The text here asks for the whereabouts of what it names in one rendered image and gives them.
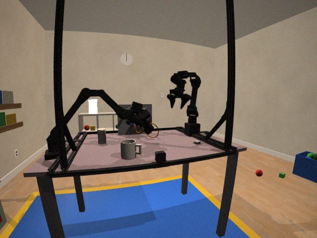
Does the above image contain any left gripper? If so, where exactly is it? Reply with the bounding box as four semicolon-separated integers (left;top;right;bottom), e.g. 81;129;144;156
136;113;154;134

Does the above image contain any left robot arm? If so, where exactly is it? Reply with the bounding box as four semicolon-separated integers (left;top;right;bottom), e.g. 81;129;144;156
46;88;151;154

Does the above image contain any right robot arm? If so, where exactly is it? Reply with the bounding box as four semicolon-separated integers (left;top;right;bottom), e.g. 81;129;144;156
169;70;201;124

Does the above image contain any cream mug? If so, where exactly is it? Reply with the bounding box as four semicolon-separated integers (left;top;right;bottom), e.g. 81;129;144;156
120;139;142;160

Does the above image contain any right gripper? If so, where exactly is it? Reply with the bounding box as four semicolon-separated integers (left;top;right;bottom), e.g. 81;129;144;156
167;86;191;109

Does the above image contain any cream cylinder with white top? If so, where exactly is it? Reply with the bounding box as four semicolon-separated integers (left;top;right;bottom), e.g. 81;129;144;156
97;128;106;144

